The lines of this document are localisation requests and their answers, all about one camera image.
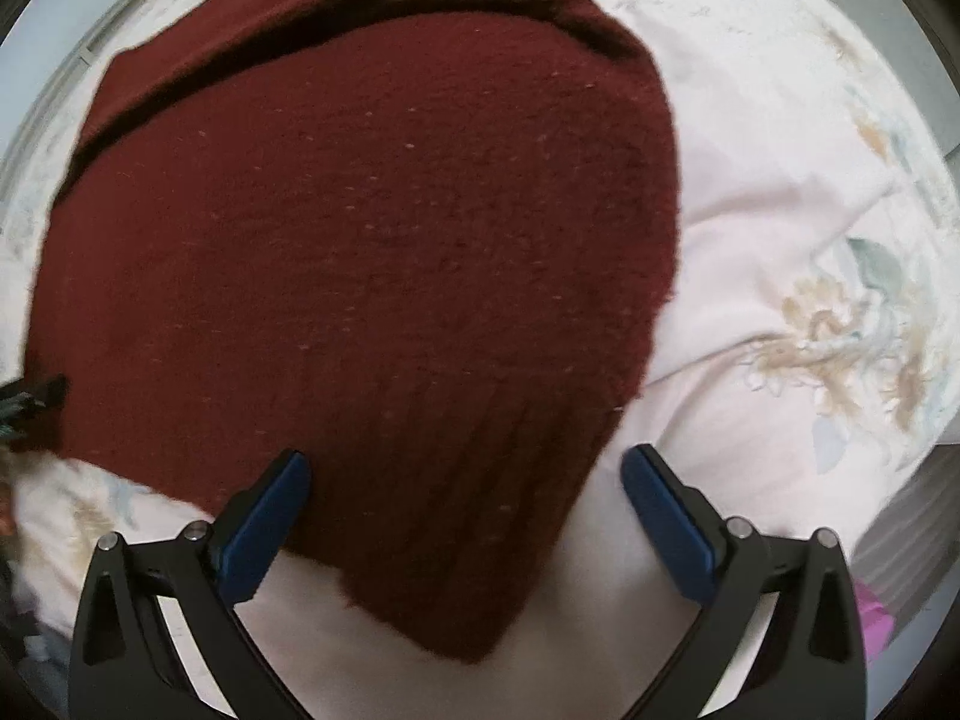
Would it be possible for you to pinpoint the pink plastic object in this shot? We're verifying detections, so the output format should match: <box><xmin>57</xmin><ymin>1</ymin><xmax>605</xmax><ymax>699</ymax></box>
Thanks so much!
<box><xmin>855</xmin><ymin>577</ymin><xmax>897</xmax><ymax>650</ymax></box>

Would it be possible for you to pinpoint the white shelf unit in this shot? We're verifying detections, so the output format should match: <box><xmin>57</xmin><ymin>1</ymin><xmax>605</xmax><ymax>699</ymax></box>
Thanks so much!
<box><xmin>0</xmin><ymin>0</ymin><xmax>188</xmax><ymax>166</ymax></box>

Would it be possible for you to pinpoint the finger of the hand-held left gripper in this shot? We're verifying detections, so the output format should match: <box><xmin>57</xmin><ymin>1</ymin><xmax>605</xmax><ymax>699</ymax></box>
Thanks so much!
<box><xmin>0</xmin><ymin>373</ymin><xmax>68</xmax><ymax>422</ymax></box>

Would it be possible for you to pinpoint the dark red knit sweater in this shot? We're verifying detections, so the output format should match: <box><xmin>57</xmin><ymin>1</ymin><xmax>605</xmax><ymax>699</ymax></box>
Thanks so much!
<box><xmin>21</xmin><ymin>0</ymin><xmax>683</xmax><ymax>667</ymax></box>

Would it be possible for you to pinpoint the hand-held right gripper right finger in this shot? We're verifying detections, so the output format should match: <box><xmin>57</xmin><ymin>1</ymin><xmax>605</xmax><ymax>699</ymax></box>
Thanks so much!
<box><xmin>621</xmin><ymin>444</ymin><xmax>871</xmax><ymax>720</ymax></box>

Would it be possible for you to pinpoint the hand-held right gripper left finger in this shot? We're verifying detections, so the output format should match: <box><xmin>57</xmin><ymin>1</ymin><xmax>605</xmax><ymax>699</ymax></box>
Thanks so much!
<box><xmin>67</xmin><ymin>448</ymin><xmax>313</xmax><ymax>720</ymax></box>

